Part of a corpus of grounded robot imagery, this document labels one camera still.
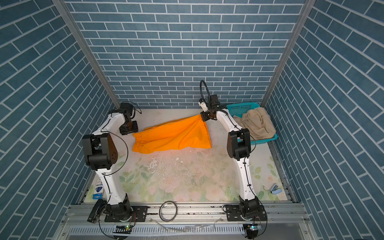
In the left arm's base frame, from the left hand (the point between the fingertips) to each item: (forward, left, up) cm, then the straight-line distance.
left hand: (132, 130), depth 97 cm
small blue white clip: (-37, -85, -6) cm, 93 cm away
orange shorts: (-1, -37, -2) cm, 37 cm away
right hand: (+12, -47, +3) cm, 49 cm away
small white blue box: (-36, +11, -8) cm, 39 cm away
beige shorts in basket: (+6, -86, +1) cm, 86 cm away
